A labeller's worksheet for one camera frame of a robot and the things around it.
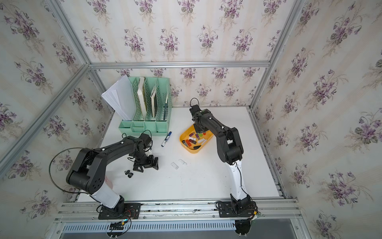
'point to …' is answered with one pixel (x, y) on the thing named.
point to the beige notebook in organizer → (153, 97)
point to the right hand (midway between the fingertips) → (204, 128)
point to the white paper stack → (120, 96)
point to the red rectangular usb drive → (188, 143)
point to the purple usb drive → (197, 135)
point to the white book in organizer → (142, 93)
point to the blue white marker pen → (166, 139)
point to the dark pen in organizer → (165, 109)
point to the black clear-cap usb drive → (196, 147)
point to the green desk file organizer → (157, 126)
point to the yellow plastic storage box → (192, 141)
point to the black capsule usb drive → (184, 142)
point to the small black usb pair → (130, 174)
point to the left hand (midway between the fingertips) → (153, 169)
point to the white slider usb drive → (192, 138)
